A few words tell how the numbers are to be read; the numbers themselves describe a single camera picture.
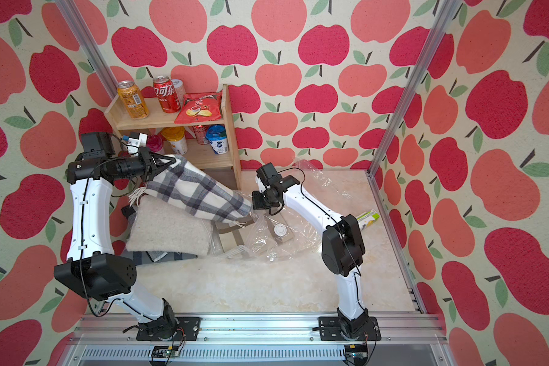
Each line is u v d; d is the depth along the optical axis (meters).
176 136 0.91
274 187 0.66
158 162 0.69
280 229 0.93
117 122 0.77
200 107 0.78
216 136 0.93
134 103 0.74
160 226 0.87
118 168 0.59
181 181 0.73
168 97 0.77
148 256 0.86
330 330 0.73
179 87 0.83
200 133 0.98
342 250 0.51
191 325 0.75
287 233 0.94
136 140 0.66
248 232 0.98
